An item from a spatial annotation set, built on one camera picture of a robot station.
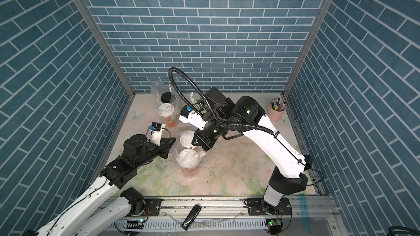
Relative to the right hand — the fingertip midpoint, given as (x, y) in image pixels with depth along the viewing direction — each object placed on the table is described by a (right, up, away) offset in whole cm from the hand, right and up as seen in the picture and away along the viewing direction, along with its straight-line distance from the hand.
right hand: (195, 143), depth 56 cm
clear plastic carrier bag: (-26, +23, +34) cm, 49 cm away
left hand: (-10, -3, +17) cm, 20 cm away
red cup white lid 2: (-5, -10, +13) cm, 17 cm away
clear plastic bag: (-10, -6, +19) cm, 22 cm away
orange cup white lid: (-20, +11, +32) cm, 39 cm away
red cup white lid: (-7, -2, +21) cm, 22 cm away
